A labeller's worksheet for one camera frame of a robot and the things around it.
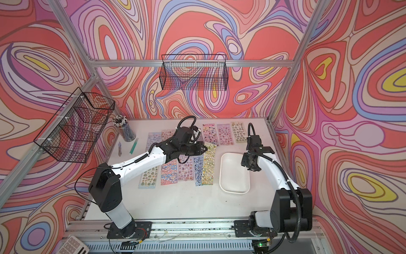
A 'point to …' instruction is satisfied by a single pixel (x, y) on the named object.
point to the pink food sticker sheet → (167, 134)
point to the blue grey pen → (119, 149)
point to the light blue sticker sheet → (153, 137)
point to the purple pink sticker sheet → (224, 134)
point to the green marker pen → (134, 146)
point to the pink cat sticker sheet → (210, 134)
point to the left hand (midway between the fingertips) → (210, 149)
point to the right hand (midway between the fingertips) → (249, 167)
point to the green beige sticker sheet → (239, 132)
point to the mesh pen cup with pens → (121, 122)
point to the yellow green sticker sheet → (209, 164)
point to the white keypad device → (73, 245)
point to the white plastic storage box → (234, 178)
